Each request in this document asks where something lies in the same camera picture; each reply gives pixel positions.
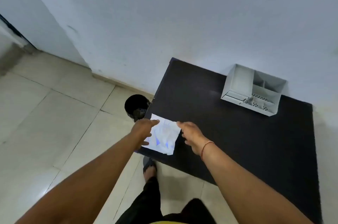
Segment red thread bracelet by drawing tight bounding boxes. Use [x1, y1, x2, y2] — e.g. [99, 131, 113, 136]
[200, 140, 215, 161]

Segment person's left forearm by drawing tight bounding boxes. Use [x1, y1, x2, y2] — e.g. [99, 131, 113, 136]
[14, 132, 144, 224]

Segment person's right hand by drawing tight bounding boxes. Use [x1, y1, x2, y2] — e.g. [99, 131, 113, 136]
[176, 121, 209, 156]

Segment white door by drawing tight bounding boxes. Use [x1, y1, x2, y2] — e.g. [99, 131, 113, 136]
[0, 0, 89, 68]

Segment black trousers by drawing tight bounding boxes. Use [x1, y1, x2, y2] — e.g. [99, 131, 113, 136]
[115, 176, 217, 224]

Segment white printed plastic packet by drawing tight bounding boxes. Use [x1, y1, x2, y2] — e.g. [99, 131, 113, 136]
[142, 113, 182, 156]

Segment dark sandal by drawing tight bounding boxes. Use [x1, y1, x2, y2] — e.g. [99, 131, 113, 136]
[143, 156, 158, 182]

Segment person's right forearm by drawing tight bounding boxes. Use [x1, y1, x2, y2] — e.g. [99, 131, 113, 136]
[201, 142, 315, 224]

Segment yellow shirt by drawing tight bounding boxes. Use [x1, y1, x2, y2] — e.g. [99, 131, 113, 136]
[149, 220, 190, 224]

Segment grey compartment organizer tray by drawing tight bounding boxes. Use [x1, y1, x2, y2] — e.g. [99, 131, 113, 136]
[220, 64, 288, 117]

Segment black round trash bin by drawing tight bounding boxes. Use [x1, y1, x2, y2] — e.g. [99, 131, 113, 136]
[124, 94, 151, 123]

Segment person's left hand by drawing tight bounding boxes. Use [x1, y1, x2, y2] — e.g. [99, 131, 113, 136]
[131, 119, 161, 148]

